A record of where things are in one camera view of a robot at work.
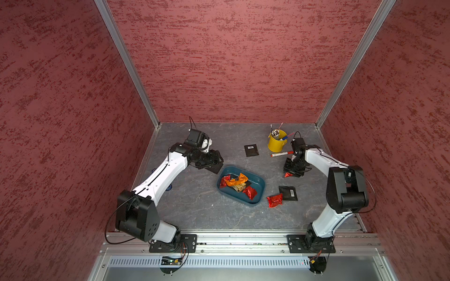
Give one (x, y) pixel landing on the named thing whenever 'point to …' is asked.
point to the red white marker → (282, 153)
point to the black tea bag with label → (251, 150)
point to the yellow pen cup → (276, 140)
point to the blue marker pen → (169, 188)
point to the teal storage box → (255, 181)
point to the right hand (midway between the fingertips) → (287, 174)
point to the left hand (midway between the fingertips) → (216, 165)
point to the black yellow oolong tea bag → (239, 188)
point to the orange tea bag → (242, 179)
